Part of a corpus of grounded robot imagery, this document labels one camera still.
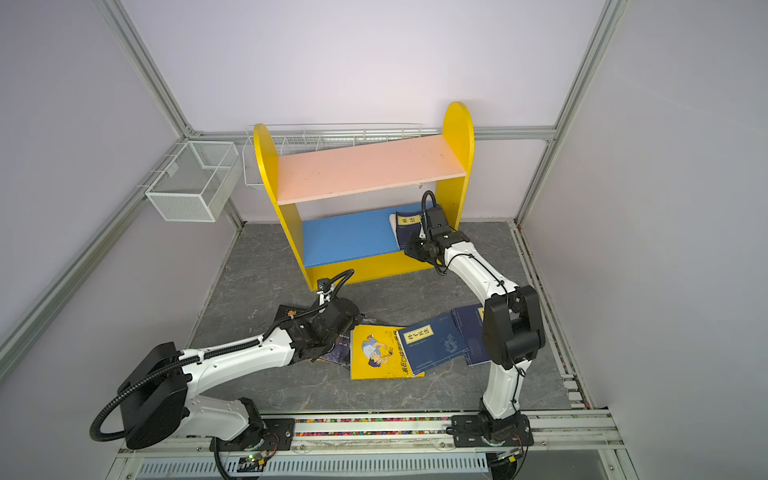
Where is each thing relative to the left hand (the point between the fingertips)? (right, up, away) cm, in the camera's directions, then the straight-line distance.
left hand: (345, 310), depth 84 cm
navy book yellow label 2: (+18, +25, +14) cm, 34 cm away
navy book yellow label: (+19, +25, +14) cm, 34 cm away
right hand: (+18, +17, +8) cm, 26 cm away
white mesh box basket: (-51, +39, +14) cm, 66 cm away
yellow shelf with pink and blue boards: (+1, +30, +21) cm, 37 cm away
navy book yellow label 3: (+25, -10, +3) cm, 27 cm away
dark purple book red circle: (0, -10, -4) cm, 11 cm away
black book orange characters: (-19, -2, +7) cm, 21 cm away
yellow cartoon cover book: (+9, -11, -2) cm, 15 cm away
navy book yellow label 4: (+38, -7, +8) cm, 39 cm away
